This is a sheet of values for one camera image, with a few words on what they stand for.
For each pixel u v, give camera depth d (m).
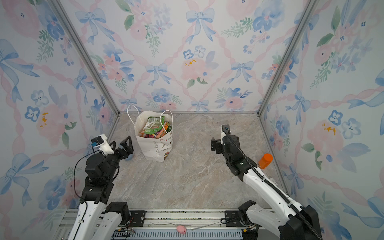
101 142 0.59
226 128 0.67
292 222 0.39
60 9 0.69
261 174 0.50
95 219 0.48
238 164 0.56
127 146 0.64
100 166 0.51
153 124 0.85
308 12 0.70
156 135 0.80
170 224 0.73
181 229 0.70
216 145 0.70
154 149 0.88
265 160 0.84
